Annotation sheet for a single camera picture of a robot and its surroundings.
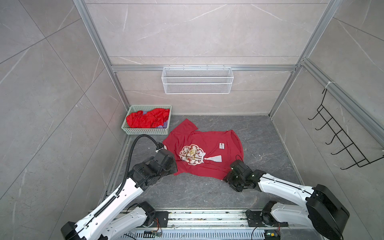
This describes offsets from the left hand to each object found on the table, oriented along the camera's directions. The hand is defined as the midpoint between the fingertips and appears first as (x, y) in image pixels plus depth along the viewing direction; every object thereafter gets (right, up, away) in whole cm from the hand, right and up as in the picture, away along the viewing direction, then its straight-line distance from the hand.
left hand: (175, 160), depth 74 cm
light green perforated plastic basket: (-13, +16, +30) cm, 36 cm away
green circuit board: (+47, -35, -4) cm, 59 cm away
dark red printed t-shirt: (+15, -1, +24) cm, 29 cm away
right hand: (+27, -14, +12) cm, 32 cm away
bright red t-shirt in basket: (-23, +22, +34) cm, 46 cm away
